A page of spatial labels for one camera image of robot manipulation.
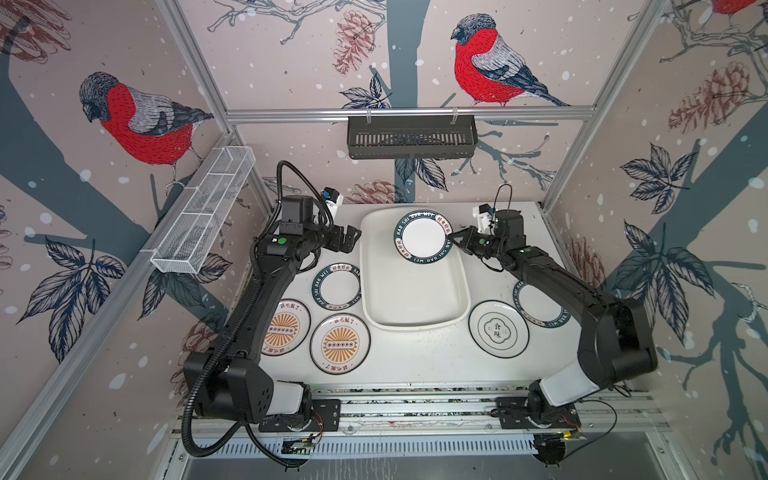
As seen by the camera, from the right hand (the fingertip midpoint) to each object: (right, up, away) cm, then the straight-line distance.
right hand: (446, 239), depth 86 cm
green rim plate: (-7, 0, +2) cm, 7 cm away
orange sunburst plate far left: (-47, -28, +3) cm, 55 cm away
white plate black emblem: (+16, -27, +2) cm, 32 cm away
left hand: (-29, +4, -8) cm, 30 cm away
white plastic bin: (-14, -18, +7) cm, 24 cm away
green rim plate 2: (-35, -17, +12) cm, 41 cm away
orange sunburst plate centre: (-31, -31, 0) cm, 44 cm away
